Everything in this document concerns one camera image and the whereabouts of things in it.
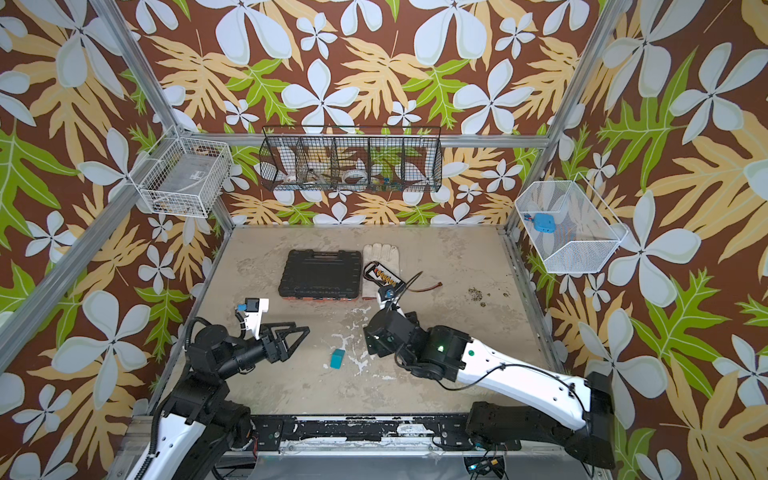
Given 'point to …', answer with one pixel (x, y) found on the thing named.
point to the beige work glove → (384, 254)
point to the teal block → (337, 358)
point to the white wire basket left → (183, 176)
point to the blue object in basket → (543, 222)
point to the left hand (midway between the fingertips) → (300, 326)
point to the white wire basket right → (572, 229)
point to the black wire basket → (400, 158)
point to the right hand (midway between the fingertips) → (377, 326)
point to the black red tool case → (322, 276)
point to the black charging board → (384, 277)
